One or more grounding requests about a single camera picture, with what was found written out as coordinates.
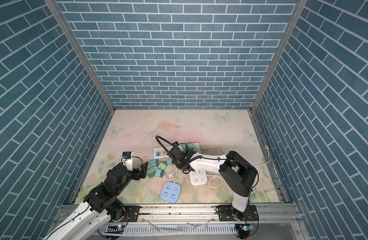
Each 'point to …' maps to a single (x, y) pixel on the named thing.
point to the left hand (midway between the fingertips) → (141, 162)
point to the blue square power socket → (170, 192)
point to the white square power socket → (198, 177)
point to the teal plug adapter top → (169, 160)
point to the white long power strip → (159, 152)
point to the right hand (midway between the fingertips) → (182, 157)
